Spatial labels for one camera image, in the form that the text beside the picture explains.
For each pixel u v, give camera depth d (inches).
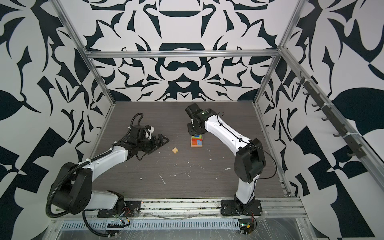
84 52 35.2
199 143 37.5
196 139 37.6
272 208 29.9
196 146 37.7
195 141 37.9
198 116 23.9
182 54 34.5
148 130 28.7
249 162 18.5
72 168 17.2
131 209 28.9
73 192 16.9
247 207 24.9
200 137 36.7
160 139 31.1
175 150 36.9
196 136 36.8
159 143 30.6
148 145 29.9
